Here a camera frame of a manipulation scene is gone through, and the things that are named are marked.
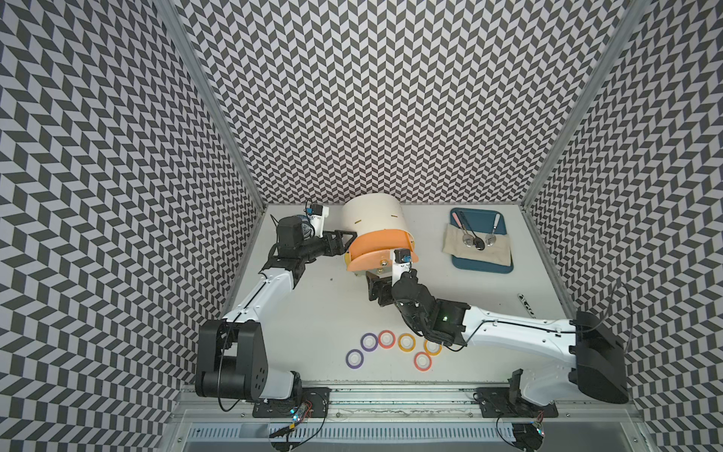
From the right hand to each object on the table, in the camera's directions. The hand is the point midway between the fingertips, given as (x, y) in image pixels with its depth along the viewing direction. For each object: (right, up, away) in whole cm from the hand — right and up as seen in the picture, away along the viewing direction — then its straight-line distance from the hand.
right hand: (380, 275), depth 75 cm
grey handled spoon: (+42, +9, +30) cm, 53 cm away
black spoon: (+38, +7, +31) cm, 49 cm away
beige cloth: (+44, +3, +27) cm, 52 cm away
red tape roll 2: (+12, -26, +5) cm, 29 cm away
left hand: (-9, +10, +8) cm, 16 cm away
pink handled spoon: (+34, +8, +31) cm, 46 cm away
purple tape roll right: (-3, -21, +8) cm, 23 cm away
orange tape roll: (+6, -21, +7) cm, 23 cm away
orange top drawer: (-2, +7, -3) cm, 8 cm away
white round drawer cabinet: (0, +13, +4) cm, 13 cm away
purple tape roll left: (-8, -25, +5) cm, 27 cm away
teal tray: (+42, +16, +37) cm, 58 cm away
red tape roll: (+2, -21, +9) cm, 23 cm away
